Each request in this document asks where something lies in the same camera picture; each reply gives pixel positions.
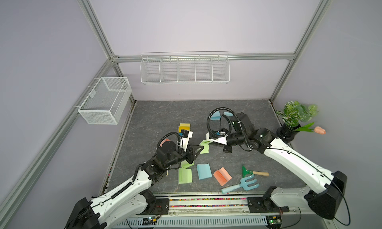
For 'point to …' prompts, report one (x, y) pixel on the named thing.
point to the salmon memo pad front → (222, 176)
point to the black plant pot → (285, 134)
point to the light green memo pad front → (185, 175)
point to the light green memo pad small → (205, 143)
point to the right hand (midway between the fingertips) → (210, 139)
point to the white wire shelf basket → (185, 67)
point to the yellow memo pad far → (184, 126)
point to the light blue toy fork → (244, 184)
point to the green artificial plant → (294, 112)
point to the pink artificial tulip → (318, 129)
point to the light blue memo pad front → (204, 171)
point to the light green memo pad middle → (186, 164)
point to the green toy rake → (245, 172)
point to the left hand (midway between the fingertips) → (202, 147)
